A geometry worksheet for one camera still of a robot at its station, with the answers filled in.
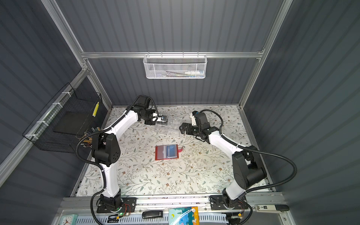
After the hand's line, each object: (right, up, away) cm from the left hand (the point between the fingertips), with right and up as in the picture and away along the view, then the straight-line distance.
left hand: (158, 116), depth 95 cm
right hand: (+20, -7, -7) cm, 22 cm away
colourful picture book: (+21, -52, -26) cm, 61 cm away
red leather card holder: (+7, -24, -2) cm, 25 cm away
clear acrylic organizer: (+7, -9, +10) cm, 15 cm away
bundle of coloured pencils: (-43, -15, -9) cm, 46 cm away
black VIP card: (+6, -1, -12) cm, 14 cm away
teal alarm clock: (-39, -51, -27) cm, 70 cm away
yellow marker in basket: (-35, +4, -12) cm, 37 cm away
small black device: (+2, -48, -27) cm, 56 cm away
